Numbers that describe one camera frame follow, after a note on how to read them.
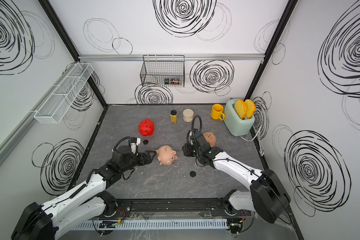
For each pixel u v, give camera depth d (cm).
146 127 96
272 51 88
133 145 74
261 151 97
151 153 77
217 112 105
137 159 71
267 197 41
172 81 88
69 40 84
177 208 76
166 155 84
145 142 96
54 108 72
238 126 95
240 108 92
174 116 104
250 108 89
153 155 77
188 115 105
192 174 85
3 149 53
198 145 64
